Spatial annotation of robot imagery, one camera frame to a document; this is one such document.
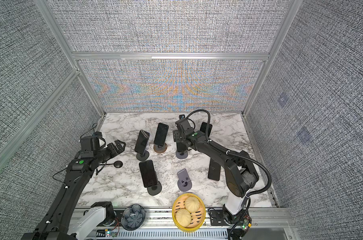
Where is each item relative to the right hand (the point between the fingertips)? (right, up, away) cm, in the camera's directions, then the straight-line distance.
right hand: (179, 128), depth 88 cm
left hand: (-31, -9, -10) cm, 33 cm away
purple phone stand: (+1, -17, +8) cm, 19 cm away
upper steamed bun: (+6, -36, -17) cm, 40 cm away
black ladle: (-38, -22, +4) cm, 44 cm away
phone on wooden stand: (-11, -4, +4) cm, 12 cm away
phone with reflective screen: (+15, +1, +5) cm, 15 cm away
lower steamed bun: (+2, -40, -20) cm, 45 cm away
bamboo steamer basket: (+9, -43, -17) cm, 47 cm away
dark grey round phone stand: (-23, -18, +6) cm, 30 cm away
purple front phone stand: (+3, -29, -8) cm, 31 cm away
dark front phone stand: (-13, -34, -6) cm, 37 cm away
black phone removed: (+21, -26, +1) cm, 33 cm away
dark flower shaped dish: (-23, -44, -15) cm, 52 cm away
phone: (-16, -24, -11) cm, 31 cm away
